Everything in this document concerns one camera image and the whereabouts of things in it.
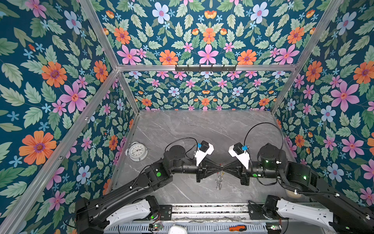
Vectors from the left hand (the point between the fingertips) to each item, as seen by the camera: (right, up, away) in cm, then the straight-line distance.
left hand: (222, 170), depth 53 cm
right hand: (+1, 0, +4) cm, 4 cm away
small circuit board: (-30, -33, +17) cm, 48 cm away
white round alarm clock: (-49, 0, +40) cm, 63 cm away
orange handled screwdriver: (+11, -32, +15) cm, 37 cm away
